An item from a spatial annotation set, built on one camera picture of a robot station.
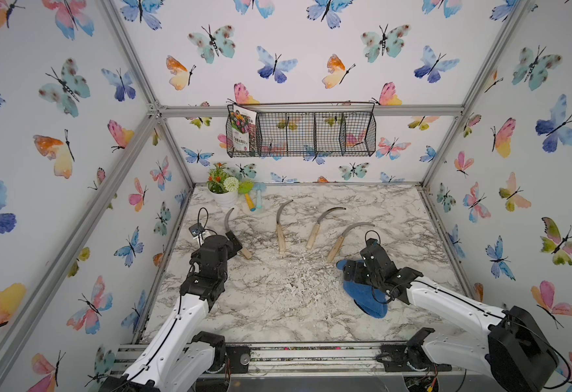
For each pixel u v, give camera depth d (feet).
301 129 3.23
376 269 2.18
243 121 2.86
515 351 1.30
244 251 3.15
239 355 2.46
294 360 2.47
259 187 3.89
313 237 3.31
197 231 2.21
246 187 3.91
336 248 3.17
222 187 3.33
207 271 1.97
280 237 3.31
